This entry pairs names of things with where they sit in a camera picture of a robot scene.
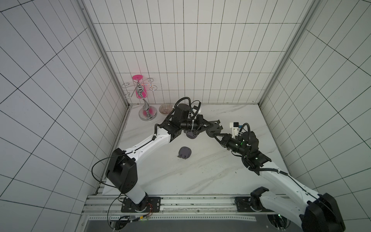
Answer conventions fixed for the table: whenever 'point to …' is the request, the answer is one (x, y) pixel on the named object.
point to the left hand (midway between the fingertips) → (211, 126)
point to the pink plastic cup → (140, 91)
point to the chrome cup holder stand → (147, 112)
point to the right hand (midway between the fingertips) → (214, 133)
